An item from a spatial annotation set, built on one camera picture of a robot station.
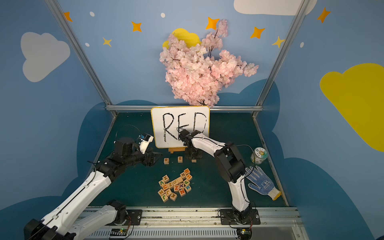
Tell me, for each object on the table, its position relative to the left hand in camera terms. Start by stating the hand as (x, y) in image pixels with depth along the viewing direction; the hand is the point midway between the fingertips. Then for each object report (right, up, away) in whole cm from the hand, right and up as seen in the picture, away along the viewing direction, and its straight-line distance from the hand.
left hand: (157, 149), depth 77 cm
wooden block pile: (+5, -22, +5) cm, 23 cm away
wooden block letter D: (+19, -10, +16) cm, 27 cm away
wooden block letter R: (+2, -10, +15) cm, 18 cm away
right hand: (+20, -7, +17) cm, 27 cm away
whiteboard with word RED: (+4, +15, +11) cm, 19 cm away
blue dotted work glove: (+60, -22, +7) cm, 65 cm away
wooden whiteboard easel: (+6, -3, +17) cm, 18 cm away
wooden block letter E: (+11, -9, +16) cm, 21 cm away
